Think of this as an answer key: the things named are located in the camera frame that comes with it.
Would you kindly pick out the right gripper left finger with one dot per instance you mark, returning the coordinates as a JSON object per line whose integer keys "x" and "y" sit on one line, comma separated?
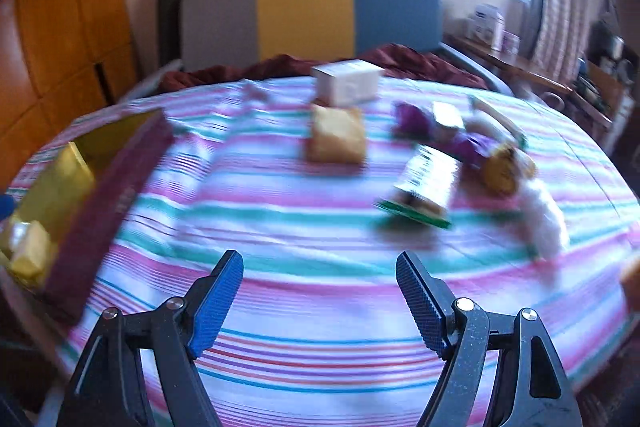
{"x": 108, "y": 387}

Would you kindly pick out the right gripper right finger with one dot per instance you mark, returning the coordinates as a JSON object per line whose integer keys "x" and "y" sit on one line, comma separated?
{"x": 530, "y": 388}

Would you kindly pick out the green cracker packet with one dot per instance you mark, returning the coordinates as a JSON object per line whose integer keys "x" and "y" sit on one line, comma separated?
{"x": 425, "y": 189}

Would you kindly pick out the yellow sponge cake block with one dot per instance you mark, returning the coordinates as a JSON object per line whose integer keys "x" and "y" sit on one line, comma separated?
{"x": 336, "y": 135}

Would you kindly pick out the white medicine box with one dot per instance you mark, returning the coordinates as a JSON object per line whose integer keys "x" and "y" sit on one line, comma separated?
{"x": 346, "y": 83}

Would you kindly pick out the white tissue wad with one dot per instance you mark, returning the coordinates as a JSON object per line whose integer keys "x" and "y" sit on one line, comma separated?
{"x": 543, "y": 219}

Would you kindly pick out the yellow block in tray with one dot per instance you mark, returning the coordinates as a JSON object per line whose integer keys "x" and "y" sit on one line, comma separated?
{"x": 26, "y": 251}

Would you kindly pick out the striped bed sheet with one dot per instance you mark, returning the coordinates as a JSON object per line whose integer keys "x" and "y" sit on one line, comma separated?
{"x": 319, "y": 333}

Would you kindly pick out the gold tray maroon rim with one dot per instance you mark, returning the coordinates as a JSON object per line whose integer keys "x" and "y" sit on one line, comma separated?
{"x": 81, "y": 199}

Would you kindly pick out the yellow round snack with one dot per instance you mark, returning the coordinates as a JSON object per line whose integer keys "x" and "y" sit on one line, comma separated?
{"x": 506, "y": 169}

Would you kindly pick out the purple wrapped snack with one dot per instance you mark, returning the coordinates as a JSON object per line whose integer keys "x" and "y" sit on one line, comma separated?
{"x": 443, "y": 130}

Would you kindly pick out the wooden side desk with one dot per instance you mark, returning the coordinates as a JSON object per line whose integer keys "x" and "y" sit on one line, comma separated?
{"x": 515, "y": 67}

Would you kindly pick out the cluttered shelf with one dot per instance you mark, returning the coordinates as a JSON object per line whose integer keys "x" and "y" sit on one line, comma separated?
{"x": 607, "y": 78}

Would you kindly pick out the small pink box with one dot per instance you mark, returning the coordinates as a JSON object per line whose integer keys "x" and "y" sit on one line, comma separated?
{"x": 510, "y": 43}

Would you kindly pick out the wooden wardrobe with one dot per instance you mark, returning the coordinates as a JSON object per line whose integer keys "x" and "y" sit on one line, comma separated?
{"x": 60, "y": 59}

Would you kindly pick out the maroon blanket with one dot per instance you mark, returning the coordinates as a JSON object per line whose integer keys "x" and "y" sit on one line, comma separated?
{"x": 397, "y": 61}

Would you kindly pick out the white appliance box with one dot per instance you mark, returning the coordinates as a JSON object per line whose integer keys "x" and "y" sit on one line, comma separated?
{"x": 487, "y": 26}

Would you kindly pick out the black rolled mat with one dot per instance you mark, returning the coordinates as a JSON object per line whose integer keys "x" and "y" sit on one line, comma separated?
{"x": 168, "y": 30}

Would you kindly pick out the grey yellow blue headboard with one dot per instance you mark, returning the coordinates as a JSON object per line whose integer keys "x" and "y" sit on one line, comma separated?
{"x": 241, "y": 33}

